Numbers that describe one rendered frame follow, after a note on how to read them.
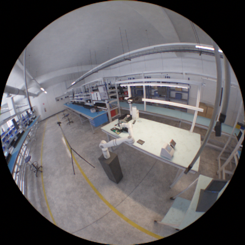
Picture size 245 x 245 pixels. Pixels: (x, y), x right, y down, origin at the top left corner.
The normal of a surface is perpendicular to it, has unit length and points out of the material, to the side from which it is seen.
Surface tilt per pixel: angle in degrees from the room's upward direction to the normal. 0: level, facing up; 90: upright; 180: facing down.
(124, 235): 0
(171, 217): 0
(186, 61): 90
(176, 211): 0
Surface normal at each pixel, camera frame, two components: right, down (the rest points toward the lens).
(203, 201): -0.35, -0.63
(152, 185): -0.12, -0.88
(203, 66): -0.69, 0.40
